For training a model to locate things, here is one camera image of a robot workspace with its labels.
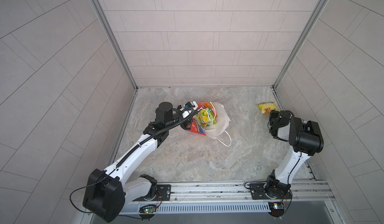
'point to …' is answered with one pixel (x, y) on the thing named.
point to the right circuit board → (277, 209)
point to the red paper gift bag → (216, 131)
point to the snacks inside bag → (207, 116)
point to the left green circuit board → (147, 211)
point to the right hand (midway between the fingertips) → (271, 106)
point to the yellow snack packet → (265, 108)
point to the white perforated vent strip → (199, 207)
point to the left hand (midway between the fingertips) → (200, 110)
